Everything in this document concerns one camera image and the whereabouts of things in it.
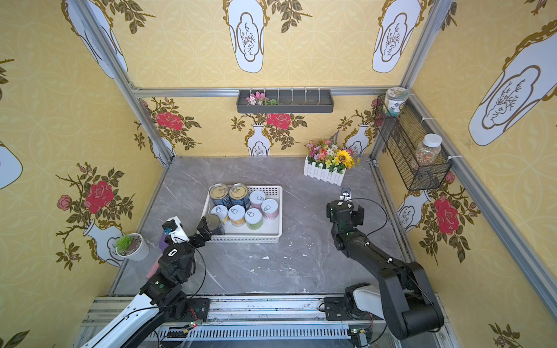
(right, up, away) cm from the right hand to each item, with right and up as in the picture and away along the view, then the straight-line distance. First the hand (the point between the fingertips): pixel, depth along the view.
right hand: (351, 204), depth 89 cm
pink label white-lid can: (-34, -3, +5) cm, 34 cm away
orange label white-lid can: (-48, -5, +4) cm, 48 cm away
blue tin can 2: (-47, +3, +4) cm, 47 cm away
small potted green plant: (-85, -15, -7) cm, 86 cm away
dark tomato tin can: (-55, -8, -3) cm, 56 cm away
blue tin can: (-56, +4, +5) cm, 56 cm away
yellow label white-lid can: (-54, -4, +4) cm, 54 cm away
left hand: (-64, -6, -9) cm, 65 cm away
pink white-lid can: (-40, +1, +9) cm, 41 cm away
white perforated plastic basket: (-34, -13, +4) cm, 36 cm away
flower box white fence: (-8, +18, +9) cm, 22 cm away
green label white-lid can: (-40, -6, +3) cm, 41 cm away
